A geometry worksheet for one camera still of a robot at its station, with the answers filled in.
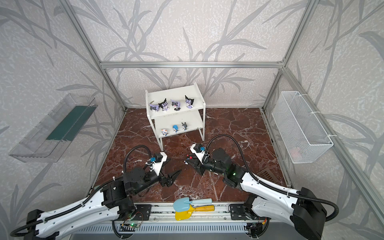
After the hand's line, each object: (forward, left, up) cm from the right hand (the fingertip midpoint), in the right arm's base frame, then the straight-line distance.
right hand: (189, 153), depth 72 cm
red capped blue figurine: (-2, 0, +1) cm, 2 cm away
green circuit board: (-27, +27, -20) cm, 43 cm away
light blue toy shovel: (-19, +4, -21) cm, 28 cm away
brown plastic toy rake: (-3, -44, -21) cm, 49 cm away
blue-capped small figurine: (+17, +9, -2) cm, 19 cm away
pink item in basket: (+1, -52, -1) cm, 52 cm away
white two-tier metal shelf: (+18, -1, +11) cm, 21 cm away
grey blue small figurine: (+18, +4, -2) cm, 18 cm away
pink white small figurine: (+14, +15, -2) cm, 20 cm away
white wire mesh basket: (-1, -49, +14) cm, 51 cm away
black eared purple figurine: (+16, +16, +15) cm, 27 cm away
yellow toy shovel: (-24, +3, -20) cm, 31 cm away
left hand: (-5, +5, +1) cm, 7 cm away
